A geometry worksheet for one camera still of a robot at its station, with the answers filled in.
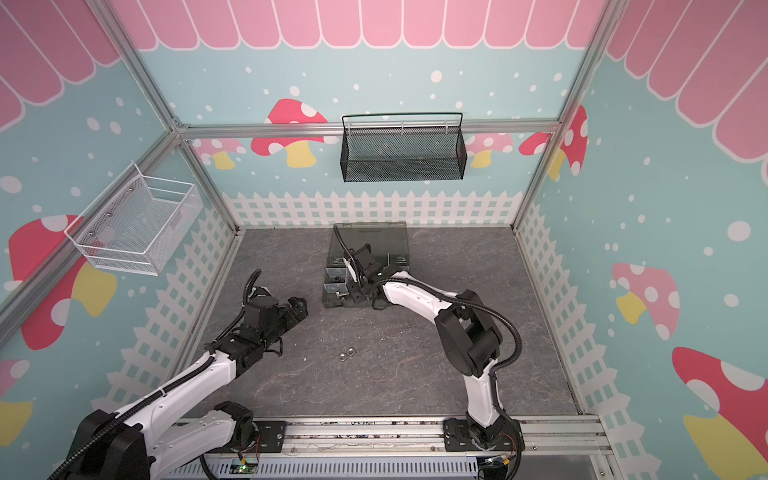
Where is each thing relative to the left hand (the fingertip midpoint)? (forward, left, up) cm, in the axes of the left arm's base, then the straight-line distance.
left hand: (297, 313), depth 87 cm
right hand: (+10, -16, +1) cm, 19 cm away
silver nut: (-10, -13, -8) cm, 18 cm away
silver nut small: (-8, -16, -8) cm, 19 cm away
